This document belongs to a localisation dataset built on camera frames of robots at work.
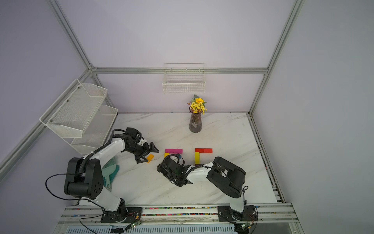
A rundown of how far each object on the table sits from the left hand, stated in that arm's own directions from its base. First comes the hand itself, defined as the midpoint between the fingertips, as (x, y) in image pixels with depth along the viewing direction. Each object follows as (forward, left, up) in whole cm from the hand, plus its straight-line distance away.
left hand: (153, 156), depth 87 cm
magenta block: (+9, -8, -9) cm, 15 cm away
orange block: (+2, +4, -6) cm, 7 cm away
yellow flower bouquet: (+27, -27, +18) cm, 42 cm away
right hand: (-6, -5, -6) cm, 10 cm away
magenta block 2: (+10, -13, -10) cm, 19 cm away
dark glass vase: (+25, -26, +1) cm, 36 cm away
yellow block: (+5, -6, -7) cm, 11 cm away
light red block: (+9, -35, -8) cm, 37 cm away
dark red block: (+9, -29, -8) cm, 31 cm away
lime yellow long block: (+3, -27, -7) cm, 28 cm away
